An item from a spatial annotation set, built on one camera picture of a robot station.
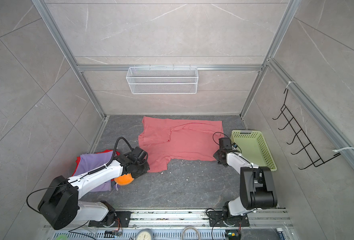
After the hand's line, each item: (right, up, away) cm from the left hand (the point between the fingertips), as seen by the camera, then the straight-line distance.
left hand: (148, 166), depth 86 cm
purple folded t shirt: (-34, +3, -1) cm, 34 cm away
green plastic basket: (+70, +11, +17) cm, 73 cm away
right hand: (+44, +5, +9) cm, 45 cm away
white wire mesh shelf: (+6, +56, +14) cm, 58 cm away
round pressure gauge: (+2, -26, -20) cm, 33 cm away
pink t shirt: (+6, +14, +19) cm, 24 cm away
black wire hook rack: (+74, +11, -23) cm, 78 cm away
